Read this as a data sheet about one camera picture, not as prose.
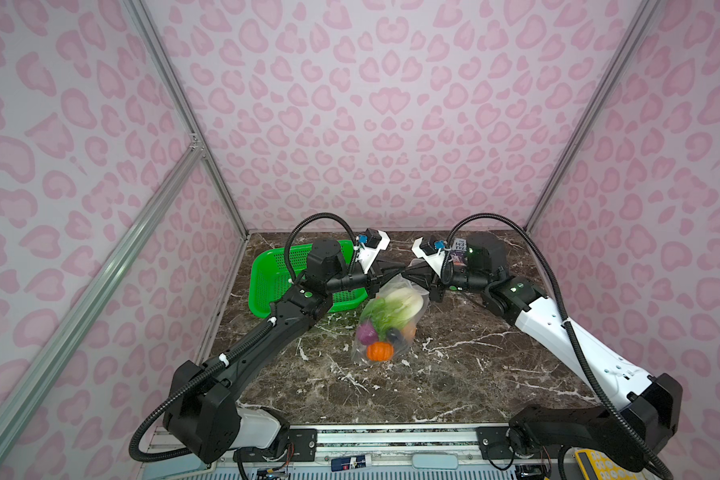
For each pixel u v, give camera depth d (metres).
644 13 0.69
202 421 0.40
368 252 0.60
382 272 0.63
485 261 0.53
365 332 0.78
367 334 0.78
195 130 0.89
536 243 1.21
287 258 0.56
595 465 1.42
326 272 0.56
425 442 0.75
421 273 0.63
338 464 0.69
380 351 0.80
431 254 0.59
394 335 0.77
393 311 0.78
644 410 0.38
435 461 0.69
